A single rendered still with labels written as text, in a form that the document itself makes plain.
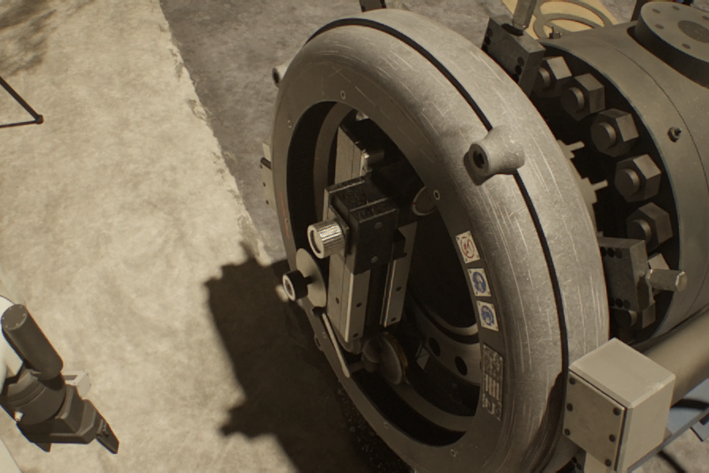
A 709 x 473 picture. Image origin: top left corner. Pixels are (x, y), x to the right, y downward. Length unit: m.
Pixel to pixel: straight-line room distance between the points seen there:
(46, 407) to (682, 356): 0.74
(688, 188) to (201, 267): 1.25
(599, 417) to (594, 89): 0.51
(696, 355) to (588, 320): 0.15
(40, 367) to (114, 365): 0.93
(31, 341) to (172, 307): 1.06
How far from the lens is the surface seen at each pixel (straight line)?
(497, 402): 0.87
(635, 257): 0.80
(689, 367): 0.86
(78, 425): 0.91
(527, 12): 0.83
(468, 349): 1.15
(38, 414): 0.86
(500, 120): 0.78
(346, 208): 0.88
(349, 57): 0.93
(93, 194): 2.13
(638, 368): 0.80
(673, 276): 0.77
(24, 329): 0.76
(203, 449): 1.58
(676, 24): 1.26
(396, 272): 1.11
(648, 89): 1.11
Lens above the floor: 1.41
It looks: 46 degrees down
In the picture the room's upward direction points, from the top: 7 degrees clockwise
